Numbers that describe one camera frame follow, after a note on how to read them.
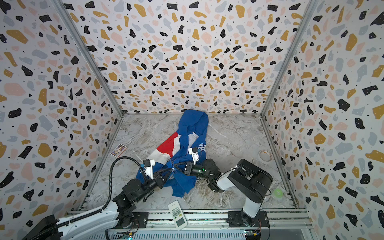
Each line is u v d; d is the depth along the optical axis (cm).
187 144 99
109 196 58
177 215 75
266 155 98
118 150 98
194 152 77
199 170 72
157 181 68
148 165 69
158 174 70
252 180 49
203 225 73
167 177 74
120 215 59
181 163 76
